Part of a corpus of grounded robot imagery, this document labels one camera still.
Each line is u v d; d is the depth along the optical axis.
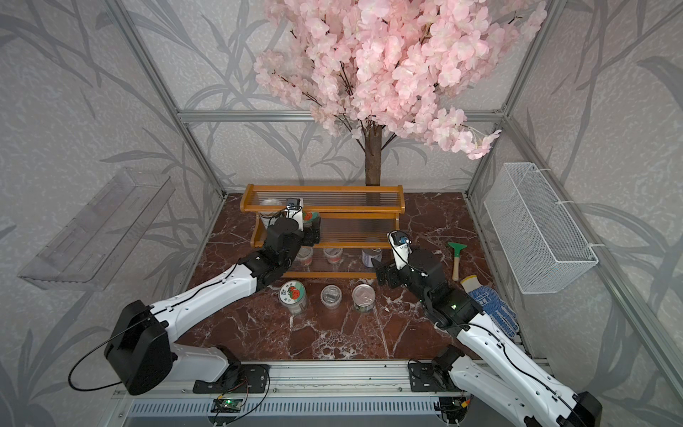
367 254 0.90
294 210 0.68
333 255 0.91
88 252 0.65
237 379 0.68
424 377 0.74
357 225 1.15
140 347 0.40
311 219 0.79
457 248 0.99
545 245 0.60
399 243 0.61
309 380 0.75
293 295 0.81
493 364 0.46
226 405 0.71
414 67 0.45
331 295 0.84
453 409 0.71
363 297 0.83
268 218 0.79
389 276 0.63
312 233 0.71
